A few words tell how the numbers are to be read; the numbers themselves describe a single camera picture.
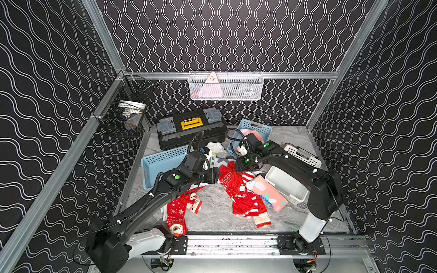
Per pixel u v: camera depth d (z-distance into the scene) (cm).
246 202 86
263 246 76
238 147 83
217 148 107
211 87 90
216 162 97
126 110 90
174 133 94
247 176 91
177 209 83
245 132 107
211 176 66
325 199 48
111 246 37
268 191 87
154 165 100
